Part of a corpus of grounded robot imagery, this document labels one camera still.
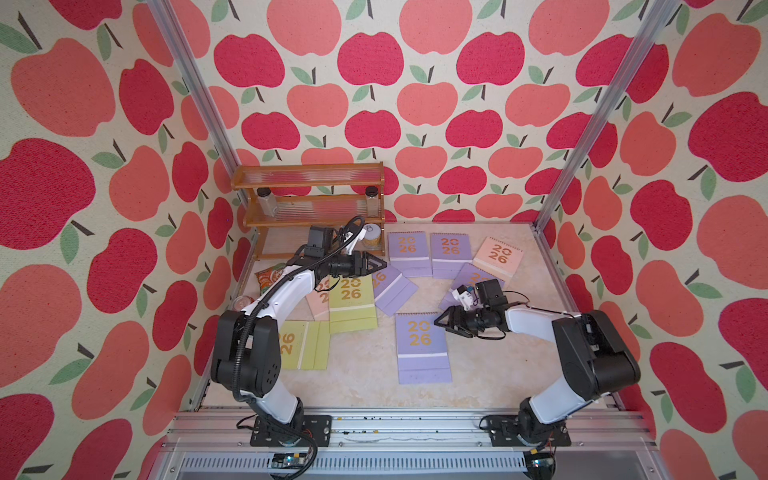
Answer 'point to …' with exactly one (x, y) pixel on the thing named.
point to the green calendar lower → (304, 344)
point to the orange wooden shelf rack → (281, 202)
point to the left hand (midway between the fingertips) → (382, 271)
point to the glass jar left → (267, 201)
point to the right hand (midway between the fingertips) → (443, 330)
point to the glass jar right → (372, 201)
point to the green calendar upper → (351, 303)
